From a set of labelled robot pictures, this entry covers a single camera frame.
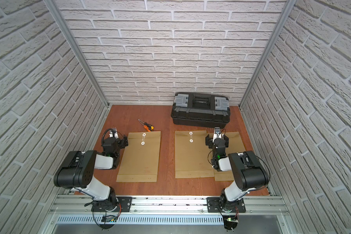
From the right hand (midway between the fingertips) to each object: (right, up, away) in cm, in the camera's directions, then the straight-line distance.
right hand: (219, 135), depth 94 cm
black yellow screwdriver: (-48, +4, +10) cm, 49 cm away
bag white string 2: (-18, -4, +4) cm, 19 cm away
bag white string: (-51, -5, +2) cm, 51 cm away
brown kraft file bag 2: (+14, -8, +6) cm, 16 cm away
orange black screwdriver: (-51, +5, +10) cm, 52 cm away
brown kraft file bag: (-51, -16, -4) cm, 54 cm away
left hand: (-67, +1, 0) cm, 67 cm away
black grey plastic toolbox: (-11, +16, 0) cm, 20 cm away
